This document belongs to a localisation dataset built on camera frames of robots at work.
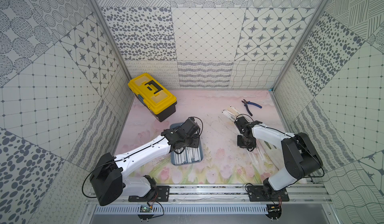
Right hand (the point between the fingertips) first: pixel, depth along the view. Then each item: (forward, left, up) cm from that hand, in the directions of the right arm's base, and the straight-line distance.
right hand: (245, 147), depth 89 cm
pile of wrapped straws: (+26, +5, 0) cm, 26 cm away
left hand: (0, +30, +13) cm, 32 cm away
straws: (-5, +36, +1) cm, 36 cm away
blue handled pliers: (+35, -7, +1) cm, 36 cm away
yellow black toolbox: (+25, +57, +19) cm, 65 cm away
